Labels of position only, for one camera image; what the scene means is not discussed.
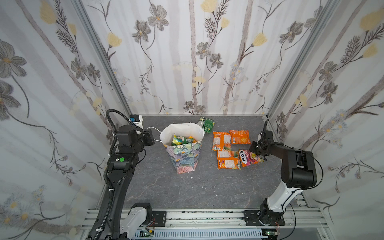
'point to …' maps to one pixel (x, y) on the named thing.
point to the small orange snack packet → (240, 137)
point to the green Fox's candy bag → (180, 140)
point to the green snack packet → (208, 125)
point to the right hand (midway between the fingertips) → (250, 144)
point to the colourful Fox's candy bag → (248, 158)
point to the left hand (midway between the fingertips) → (149, 125)
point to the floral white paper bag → (185, 157)
